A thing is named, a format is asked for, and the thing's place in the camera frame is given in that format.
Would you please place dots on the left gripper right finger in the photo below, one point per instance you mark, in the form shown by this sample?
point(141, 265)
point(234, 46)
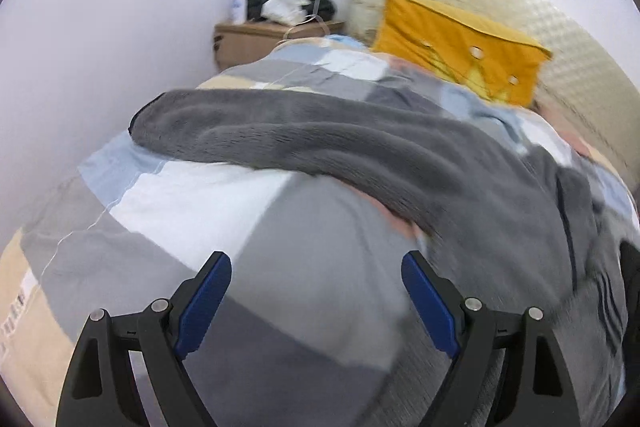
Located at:
point(533, 384)

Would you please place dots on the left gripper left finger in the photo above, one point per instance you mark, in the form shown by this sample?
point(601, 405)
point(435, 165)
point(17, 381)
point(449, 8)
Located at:
point(99, 387)

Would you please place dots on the grey fleece garment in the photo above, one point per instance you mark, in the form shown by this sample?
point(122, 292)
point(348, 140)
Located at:
point(516, 229)

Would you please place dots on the cream quilted headboard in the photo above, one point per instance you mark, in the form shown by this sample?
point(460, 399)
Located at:
point(594, 92)

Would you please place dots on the yellow crown pillow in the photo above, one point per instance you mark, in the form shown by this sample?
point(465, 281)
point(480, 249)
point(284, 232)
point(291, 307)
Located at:
point(496, 62)

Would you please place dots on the wooden nightstand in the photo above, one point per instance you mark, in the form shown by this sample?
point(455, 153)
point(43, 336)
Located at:
point(235, 45)

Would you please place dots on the white spray bottle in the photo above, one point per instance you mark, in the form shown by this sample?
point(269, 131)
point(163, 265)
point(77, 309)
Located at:
point(238, 12)

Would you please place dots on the white tissue pack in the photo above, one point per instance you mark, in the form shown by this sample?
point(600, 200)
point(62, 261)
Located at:
point(285, 12)

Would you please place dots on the black bag on nightstand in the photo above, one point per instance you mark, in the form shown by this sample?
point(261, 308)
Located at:
point(324, 10)

